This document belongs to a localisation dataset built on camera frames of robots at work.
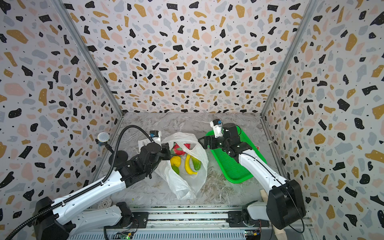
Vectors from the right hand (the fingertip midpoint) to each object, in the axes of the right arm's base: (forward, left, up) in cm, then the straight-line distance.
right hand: (202, 136), depth 80 cm
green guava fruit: (-6, +3, -19) cm, 20 cm away
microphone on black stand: (0, +53, -23) cm, 58 cm away
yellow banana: (-7, +9, -20) cm, 23 cm away
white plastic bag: (-24, +7, -7) cm, 26 cm away
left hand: (-6, +16, +3) cm, 17 cm away
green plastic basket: (-10, -19, -22) cm, 31 cm away
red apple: (0, +15, -15) cm, 21 cm away
